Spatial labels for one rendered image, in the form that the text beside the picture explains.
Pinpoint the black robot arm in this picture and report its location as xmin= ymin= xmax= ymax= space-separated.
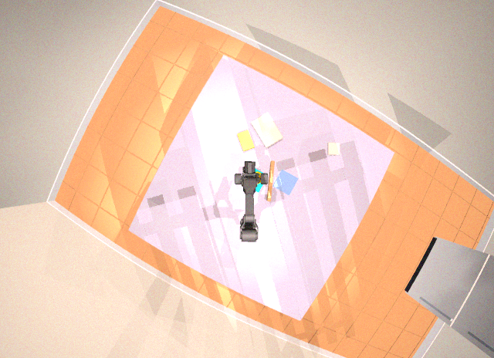
xmin=239 ymin=161 xmax=259 ymax=242

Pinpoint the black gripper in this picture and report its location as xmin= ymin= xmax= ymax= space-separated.
xmin=234 ymin=173 xmax=268 ymax=184

